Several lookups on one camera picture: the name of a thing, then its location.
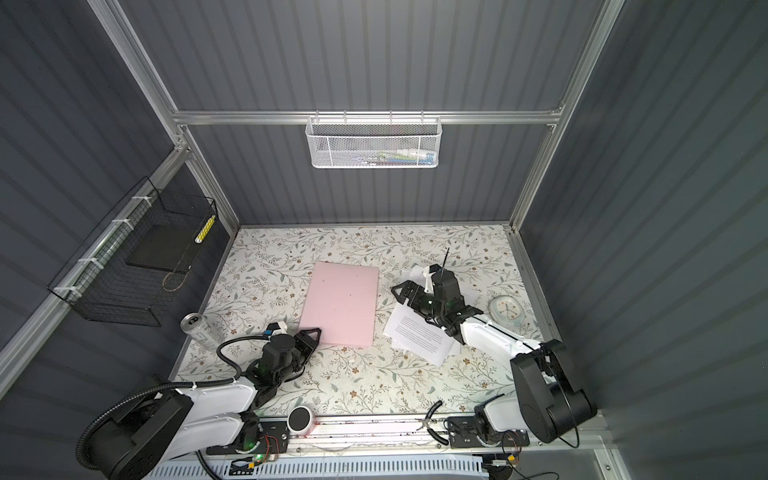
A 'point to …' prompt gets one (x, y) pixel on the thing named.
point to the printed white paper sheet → (423, 338)
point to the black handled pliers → (426, 423)
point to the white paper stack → (415, 274)
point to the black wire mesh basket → (130, 264)
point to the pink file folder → (341, 301)
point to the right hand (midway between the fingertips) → (403, 297)
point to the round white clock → (507, 311)
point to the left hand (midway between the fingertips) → (321, 334)
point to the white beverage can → (200, 329)
